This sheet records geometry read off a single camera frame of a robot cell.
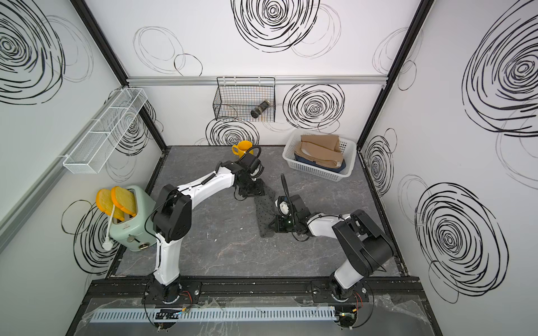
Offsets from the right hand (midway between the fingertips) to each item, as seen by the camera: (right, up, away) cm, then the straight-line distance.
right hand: (270, 227), depth 88 cm
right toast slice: (-54, +13, -12) cm, 57 cm away
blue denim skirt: (+33, +24, +13) cm, 43 cm away
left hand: (-4, +13, +4) cm, 14 cm away
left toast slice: (-58, +14, -16) cm, 62 cm away
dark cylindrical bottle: (-6, +50, +1) cm, 50 cm away
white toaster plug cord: (-57, -1, -16) cm, 59 cm away
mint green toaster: (-47, +3, -14) cm, 49 cm away
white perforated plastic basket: (+42, +34, +23) cm, 59 cm away
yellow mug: (-16, +36, +22) cm, 45 cm away
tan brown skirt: (+28, +35, +19) cm, 48 cm away
